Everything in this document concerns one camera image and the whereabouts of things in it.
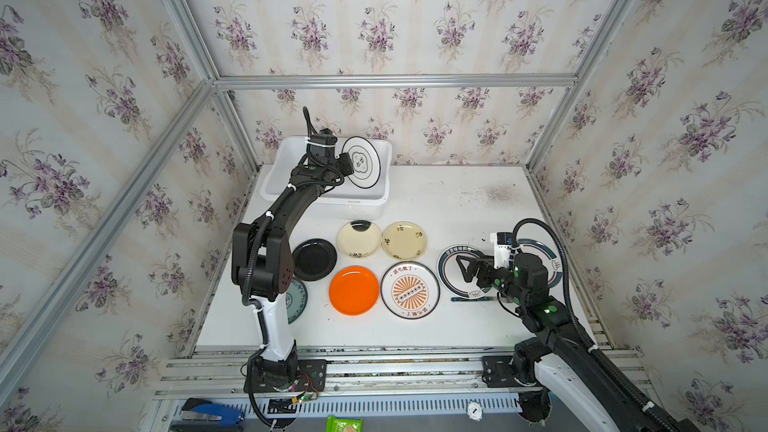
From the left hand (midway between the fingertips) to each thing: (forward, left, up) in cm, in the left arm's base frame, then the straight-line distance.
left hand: (348, 157), depth 93 cm
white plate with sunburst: (-34, -20, -22) cm, 45 cm away
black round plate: (-25, +11, -21) cm, 34 cm away
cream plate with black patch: (-17, -4, -21) cm, 27 cm away
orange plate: (-34, -3, -23) cm, 41 cm away
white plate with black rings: (+4, -5, -5) cm, 9 cm away
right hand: (-31, -34, -8) cm, 47 cm away
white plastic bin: (-12, +1, -8) cm, 14 cm away
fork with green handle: (-37, -34, -21) cm, 55 cm away
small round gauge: (-64, -33, -21) cm, 75 cm away
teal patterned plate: (-37, +14, -22) cm, 46 cm away
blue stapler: (-63, +32, -24) cm, 75 cm away
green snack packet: (-66, -1, -21) cm, 69 cm away
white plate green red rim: (-31, -32, -19) cm, 49 cm away
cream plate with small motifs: (-17, -19, -22) cm, 33 cm away
